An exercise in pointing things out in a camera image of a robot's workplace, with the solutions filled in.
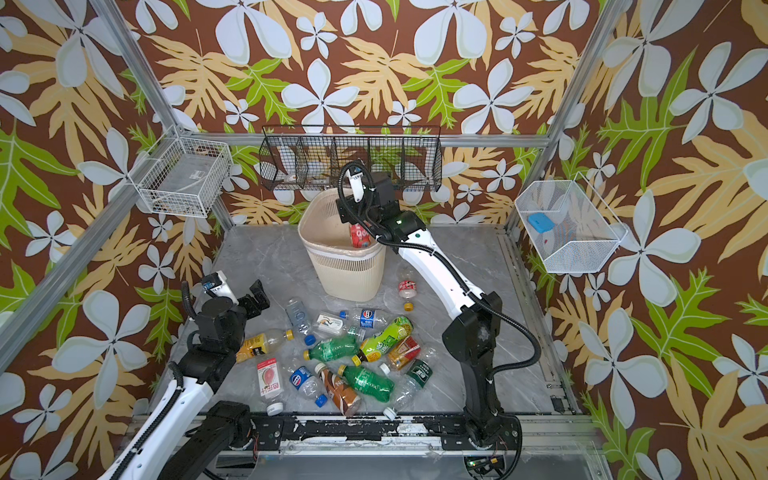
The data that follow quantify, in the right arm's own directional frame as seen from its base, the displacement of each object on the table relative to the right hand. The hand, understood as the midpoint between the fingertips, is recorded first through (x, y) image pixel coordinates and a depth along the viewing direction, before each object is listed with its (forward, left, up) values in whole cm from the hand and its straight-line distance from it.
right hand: (348, 192), depth 78 cm
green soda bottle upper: (-30, +5, -32) cm, 44 cm away
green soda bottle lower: (-40, -5, -31) cm, 51 cm away
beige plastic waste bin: (-14, +3, -17) cm, 22 cm away
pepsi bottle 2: (-39, +13, -32) cm, 52 cm away
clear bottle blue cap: (-18, +18, -32) cm, 41 cm away
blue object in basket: (-1, -55, -11) cm, 56 cm away
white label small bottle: (-23, +7, -31) cm, 39 cm away
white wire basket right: (-5, -62, -9) cm, 63 cm away
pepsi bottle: (-21, -4, -31) cm, 38 cm away
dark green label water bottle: (-38, -18, -31) cm, 52 cm away
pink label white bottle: (-39, +22, -33) cm, 55 cm away
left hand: (-19, +28, -15) cm, 37 cm away
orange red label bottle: (-32, -15, -31) cm, 47 cm away
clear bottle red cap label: (-10, -17, -32) cm, 37 cm away
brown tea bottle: (-43, +1, -31) cm, 53 cm away
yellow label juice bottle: (-29, +26, -31) cm, 49 cm away
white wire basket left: (+10, +49, -2) cm, 50 cm away
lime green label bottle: (-25, -13, -31) cm, 42 cm away
